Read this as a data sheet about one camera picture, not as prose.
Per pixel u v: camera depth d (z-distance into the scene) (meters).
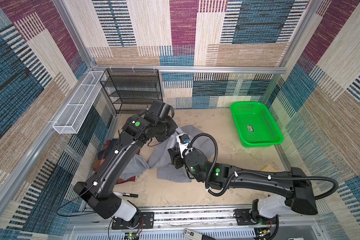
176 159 0.59
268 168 0.89
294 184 0.47
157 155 0.82
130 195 0.81
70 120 0.70
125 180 0.83
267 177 0.44
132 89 1.08
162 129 0.55
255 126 1.07
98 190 0.39
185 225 0.73
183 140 0.56
